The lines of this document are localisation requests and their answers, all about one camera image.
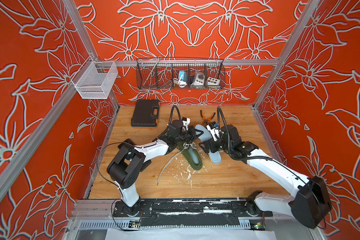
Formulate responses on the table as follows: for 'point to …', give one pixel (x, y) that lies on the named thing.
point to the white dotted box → (213, 81)
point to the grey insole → (203, 134)
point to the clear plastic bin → (94, 79)
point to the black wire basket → (158, 73)
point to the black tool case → (146, 113)
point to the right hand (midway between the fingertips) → (202, 141)
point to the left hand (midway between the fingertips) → (204, 132)
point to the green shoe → (191, 154)
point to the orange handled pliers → (208, 120)
